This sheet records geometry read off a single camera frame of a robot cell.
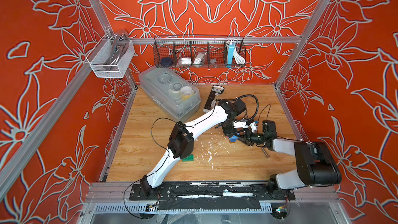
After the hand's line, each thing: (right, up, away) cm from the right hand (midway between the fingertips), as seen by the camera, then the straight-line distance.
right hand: (234, 136), depth 85 cm
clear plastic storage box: (-32, +22, +3) cm, 39 cm away
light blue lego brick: (0, -2, +2) cm, 3 cm away
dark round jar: (-41, +45, +12) cm, 61 cm away
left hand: (-2, +3, -1) cm, 4 cm away
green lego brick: (-25, -12, -2) cm, 28 cm away
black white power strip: (-10, +19, +30) cm, 37 cm away
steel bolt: (+18, -11, -1) cm, 21 cm away
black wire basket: (-20, +52, +13) cm, 57 cm away
